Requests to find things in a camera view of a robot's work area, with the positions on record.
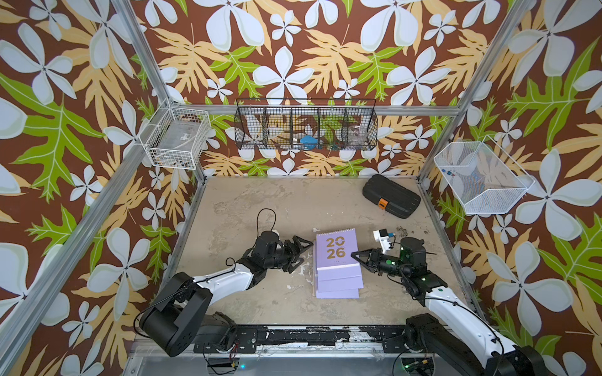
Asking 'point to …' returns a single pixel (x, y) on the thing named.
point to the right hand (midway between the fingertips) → (351, 256)
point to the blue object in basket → (310, 142)
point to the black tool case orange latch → (391, 196)
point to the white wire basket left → (175, 137)
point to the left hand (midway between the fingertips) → (311, 248)
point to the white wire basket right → (485, 179)
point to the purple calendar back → (335, 294)
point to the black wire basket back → (306, 124)
